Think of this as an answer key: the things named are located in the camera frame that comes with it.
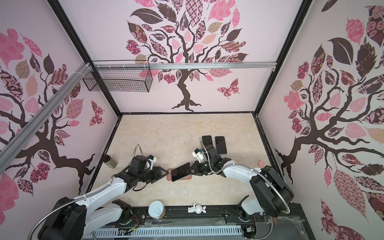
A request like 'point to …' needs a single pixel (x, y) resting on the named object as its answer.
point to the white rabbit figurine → (198, 209)
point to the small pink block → (261, 163)
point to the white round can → (156, 209)
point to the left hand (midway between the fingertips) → (166, 176)
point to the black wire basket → (124, 80)
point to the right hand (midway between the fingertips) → (187, 170)
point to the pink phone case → (169, 175)
